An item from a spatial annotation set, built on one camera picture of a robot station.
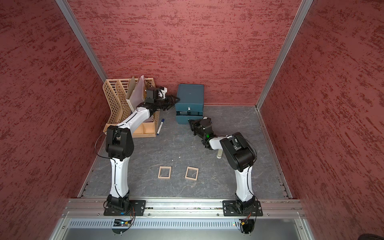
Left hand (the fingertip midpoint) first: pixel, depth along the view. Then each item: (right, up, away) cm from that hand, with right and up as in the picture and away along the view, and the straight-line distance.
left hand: (178, 102), depth 96 cm
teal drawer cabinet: (+8, 0, -1) cm, 8 cm away
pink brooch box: (-7, -40, -7) cm, 41 cm away
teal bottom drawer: (+5, -9, +2) cm, 10 cm away
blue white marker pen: (-14, -16, +11) cm, 24 cm away
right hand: (+6, -12, 0) cm, 13 cm away
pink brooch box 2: (+9, -43, -9) cm, 45 cm away
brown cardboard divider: (-30, +10, -1) cm, 32 cm away
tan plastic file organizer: (-42, +6, +11) cm, 44 cm away
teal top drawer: (+6, -3, -1) cm, 7 cm away
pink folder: (-26, +4, -4) cm, 26 cm away
